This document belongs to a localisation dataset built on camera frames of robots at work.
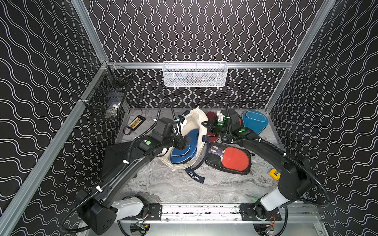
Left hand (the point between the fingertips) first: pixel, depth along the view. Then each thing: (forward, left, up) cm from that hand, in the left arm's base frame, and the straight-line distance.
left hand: (186, 134), depth 73 cm
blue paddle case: (-3, +4, -17) cm, 18 cm away
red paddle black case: (+3, -27, -27) cm, 39 cm away
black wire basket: (+27, +53, -1) cm, 59 cm away
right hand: (+11, -7, -2) cm, 13 cm away
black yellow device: (+26, +40, -25) cm, 54 cm away
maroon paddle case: (+16, -17, -24) cm, 34 cm away
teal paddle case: (+32, -49, -22) cm, 63 cm away
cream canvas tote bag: (+17, -4, -8) cm, 19 cm away
